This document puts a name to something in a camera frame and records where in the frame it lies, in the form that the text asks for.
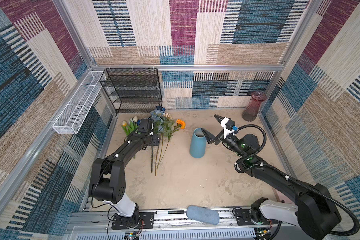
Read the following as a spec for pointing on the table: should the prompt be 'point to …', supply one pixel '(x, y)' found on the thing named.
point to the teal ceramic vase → (198, 144)
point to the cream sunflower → (168, 123)
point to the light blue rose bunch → (156, 115)
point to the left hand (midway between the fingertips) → (152, 137)
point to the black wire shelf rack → (133, 89)
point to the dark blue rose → (160, 107)
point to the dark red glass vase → (250, 111)
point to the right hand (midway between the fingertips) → (208, 122)
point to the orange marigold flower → (181, 124)
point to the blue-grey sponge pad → (206, 215)
